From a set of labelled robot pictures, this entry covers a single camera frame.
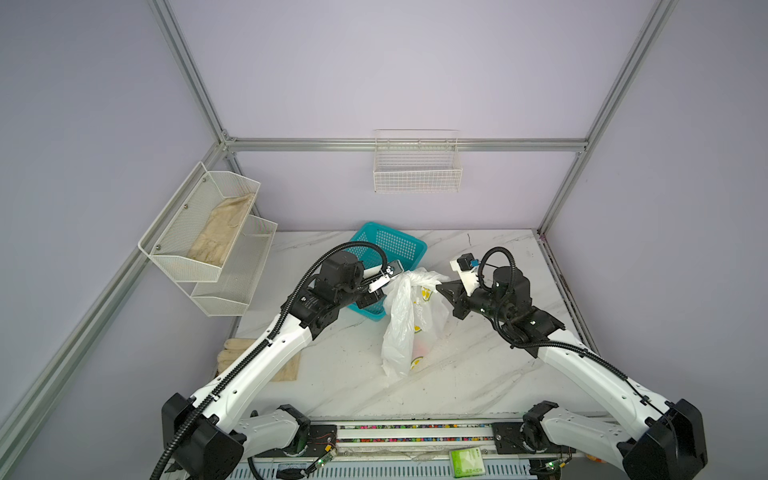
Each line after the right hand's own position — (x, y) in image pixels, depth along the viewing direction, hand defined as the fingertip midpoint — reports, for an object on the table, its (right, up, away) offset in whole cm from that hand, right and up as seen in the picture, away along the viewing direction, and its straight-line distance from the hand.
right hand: (438, 284), depth 74 cm
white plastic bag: (-5, -11, +6) cm, 13 cm away
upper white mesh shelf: (-65, +12, +4) cm, 66 cm away
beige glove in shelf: (-59, +14, +6) cm, 61 cm away
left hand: (-16, +3, 0) cm, 16 cm away
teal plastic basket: (-9, +11, +34) cm, 37 cm away
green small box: (+6, -42, -5) cm, 42 cm away
